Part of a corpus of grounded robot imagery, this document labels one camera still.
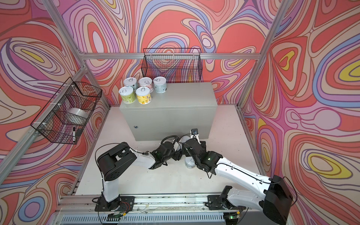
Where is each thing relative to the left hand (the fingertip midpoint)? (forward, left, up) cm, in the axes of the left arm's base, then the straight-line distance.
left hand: (182, 147), depth 93 cm
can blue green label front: (-12, -4, +4) cm, 13 cm away
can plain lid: (-5, +4, +10) cm, 12 cm away
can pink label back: (+4, -1, +4) cm, 6 cm away
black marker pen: (-6, +57, +22) cm, 61 cm away
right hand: (-5, -5, +12) cm, 14 cm away
